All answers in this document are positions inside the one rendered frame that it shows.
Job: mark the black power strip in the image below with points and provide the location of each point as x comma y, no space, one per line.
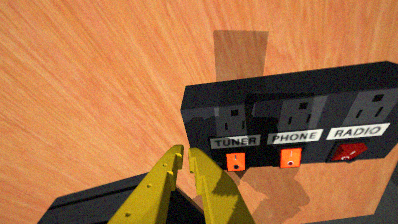
331,115

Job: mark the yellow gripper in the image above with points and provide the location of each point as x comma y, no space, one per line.
149,202

